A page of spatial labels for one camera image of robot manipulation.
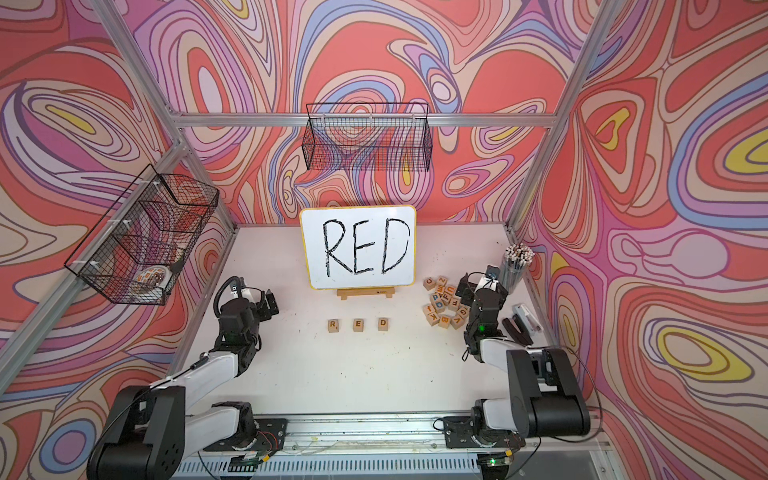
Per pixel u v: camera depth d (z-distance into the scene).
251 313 0.70
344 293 0.95
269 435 0.72
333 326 0.91
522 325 0.91
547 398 0.44
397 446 0.73
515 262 0.88
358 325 0.90
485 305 0.72
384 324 0.91
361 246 0.90
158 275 0.72
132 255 0.73
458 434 0.73
